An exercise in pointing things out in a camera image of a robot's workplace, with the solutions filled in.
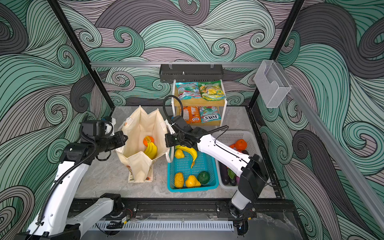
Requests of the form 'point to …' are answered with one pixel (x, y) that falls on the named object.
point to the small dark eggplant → (233, 181)
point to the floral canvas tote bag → (139, 166)
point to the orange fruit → (147, 139)
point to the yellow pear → (192, 182)
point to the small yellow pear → (179, 154)
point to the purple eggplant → (224, 174)
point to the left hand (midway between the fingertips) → (127, 135)
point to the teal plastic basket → (203, 162)
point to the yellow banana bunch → (151, 150)
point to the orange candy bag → (191, 114)
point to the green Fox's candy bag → (209, 114)
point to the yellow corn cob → (179, 180)
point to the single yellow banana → (192, 150)
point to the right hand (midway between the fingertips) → (165, 139)
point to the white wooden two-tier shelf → (177, 107)
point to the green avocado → (203, 177)
